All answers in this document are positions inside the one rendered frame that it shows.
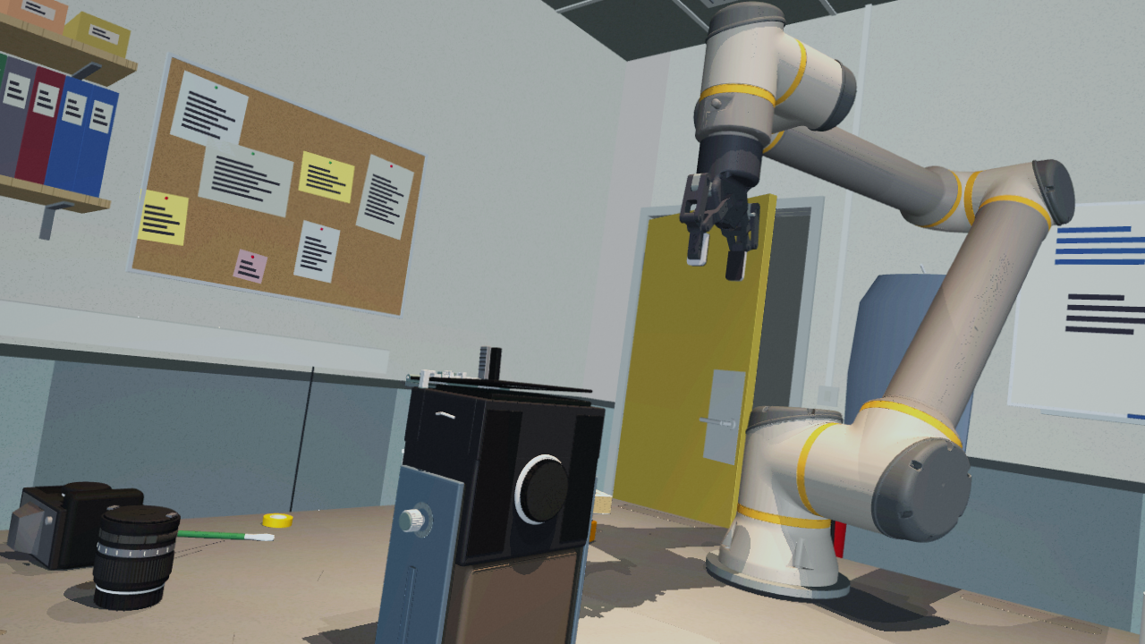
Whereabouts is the grey binder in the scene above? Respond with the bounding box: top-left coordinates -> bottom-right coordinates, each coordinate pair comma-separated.
0,57 -> 39,180

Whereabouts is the black camera lens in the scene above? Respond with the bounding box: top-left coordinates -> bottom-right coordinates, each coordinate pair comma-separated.
92,504 -> 182,612

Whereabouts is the thin black rod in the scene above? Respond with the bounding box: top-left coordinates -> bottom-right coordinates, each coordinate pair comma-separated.
289,366 -> 317,515

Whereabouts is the cork notice board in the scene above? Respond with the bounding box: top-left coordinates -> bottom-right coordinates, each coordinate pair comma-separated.
130,55 -> 427,318

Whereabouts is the blue binder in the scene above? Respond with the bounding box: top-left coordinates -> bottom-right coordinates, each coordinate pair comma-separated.
44,78 -> 96,192
71,86 -> 121,199

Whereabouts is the red binder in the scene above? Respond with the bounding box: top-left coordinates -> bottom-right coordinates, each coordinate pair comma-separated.
15,67 -> 69,186

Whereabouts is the small black camera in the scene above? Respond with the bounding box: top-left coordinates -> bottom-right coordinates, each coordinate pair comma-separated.
7,481 -> 146,572

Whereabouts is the blue cabinet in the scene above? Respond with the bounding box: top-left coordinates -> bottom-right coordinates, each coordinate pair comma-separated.
844,273 -> 976,426

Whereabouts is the orange cardboard box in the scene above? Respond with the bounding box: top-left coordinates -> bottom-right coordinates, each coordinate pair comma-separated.
0,0 -> 70,35

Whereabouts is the yellow cardboard box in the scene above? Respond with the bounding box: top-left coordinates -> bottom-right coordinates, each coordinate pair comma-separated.
64,11 -> 132,60

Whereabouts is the light grey card stand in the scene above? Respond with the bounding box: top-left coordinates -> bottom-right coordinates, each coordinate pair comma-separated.
406,369 -> 484,389

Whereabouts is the black camera body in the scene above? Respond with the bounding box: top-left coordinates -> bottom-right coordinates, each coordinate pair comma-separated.
402,379 -> 607,644

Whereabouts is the blue-grey card bay door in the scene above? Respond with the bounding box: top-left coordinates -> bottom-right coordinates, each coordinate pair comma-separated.
376,464 -> 466,644

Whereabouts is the white wall poster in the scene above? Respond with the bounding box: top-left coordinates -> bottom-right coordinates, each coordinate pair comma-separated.
1007,199 -> 1145,425

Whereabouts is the wooden wall shelf unit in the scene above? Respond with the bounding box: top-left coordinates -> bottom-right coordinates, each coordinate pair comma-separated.
0,16 -> 140,242

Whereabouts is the black white-ringed round dial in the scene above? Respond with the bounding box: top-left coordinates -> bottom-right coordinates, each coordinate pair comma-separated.
513,453 -> 572,527

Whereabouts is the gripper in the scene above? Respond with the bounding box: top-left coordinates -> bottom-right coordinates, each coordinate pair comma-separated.
679,132 -> 764,283

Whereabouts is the yellow room door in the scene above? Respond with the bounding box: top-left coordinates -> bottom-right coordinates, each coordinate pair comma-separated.
612,192 -> 779,530

